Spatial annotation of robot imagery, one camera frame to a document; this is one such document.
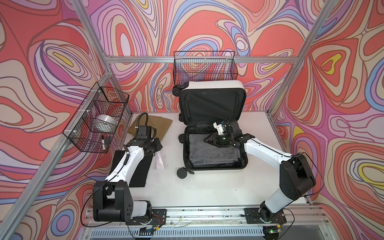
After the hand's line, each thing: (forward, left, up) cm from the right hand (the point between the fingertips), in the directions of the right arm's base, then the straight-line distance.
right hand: (206, 144), depth 85 cm
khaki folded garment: (+27, +32, -12) cm, 43 cm away
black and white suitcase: (+17, +2, +16) cm, 24 cm away
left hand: (+2, +27, -1) cm, 27 cm away
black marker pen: (-5, +52, +12) cm, 54 cm away
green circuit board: (-39, +32, -14) cm, 52 cm away
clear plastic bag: (-8, +28, -5) cm, 29 cm away
